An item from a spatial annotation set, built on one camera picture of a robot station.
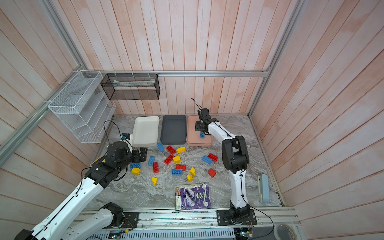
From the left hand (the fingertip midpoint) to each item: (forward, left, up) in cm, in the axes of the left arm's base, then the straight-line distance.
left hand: (139, 152), depth 77 cm
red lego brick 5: (-3, -40, -19) cm, 45 cm away
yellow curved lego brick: (+12, -21, -18) cm, 30 cm away
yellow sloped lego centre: (-3, -28, -17) cm, 33 cm away
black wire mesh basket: (+50, +15, +6) cm, 52 cm away
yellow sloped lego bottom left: (-9, -7, -17) cm, 20 cm away
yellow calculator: (+7, +32, -19) cm, 38 cm away
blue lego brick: (+15, -7, -18) cm, 24 cm away
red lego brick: (+12, -14, -18) cm, 26 cm away
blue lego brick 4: (+25, -36, -18) cm, 48 cm away
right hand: (+28, -34, -11) cm, 45 cm away
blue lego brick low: (-3, -19, -17) cm, 26 cm away
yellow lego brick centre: (+5, -19, -17) cm, 26 cm away
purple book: (-17, -29, -17) cm, 38 cm away
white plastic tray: (+28, +6, -17) cm, 33 cm away
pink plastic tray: (+26, -29, -22) cm, 44 cm away
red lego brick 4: (+7, -42, -18) cm, 46 cm away
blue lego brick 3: (+5, -38, -18) cm, 42 cm away
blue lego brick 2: (+1, +5, -17) cm, 18 cm away
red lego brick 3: (0, -5, -18) cm, 19 cm away
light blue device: (-14, -67, -15) cm, 70 cm away
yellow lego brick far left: (-3, +6, -17) cm, 18 cm away
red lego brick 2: (+5, -13, -17) cm, 22 cm away
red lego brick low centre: (+1, -20, -19) cm, 28 cm away
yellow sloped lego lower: (-7, -27, -17) cm, 33 cm away
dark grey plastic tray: (+26, -15, -13) cm, 33 cm away
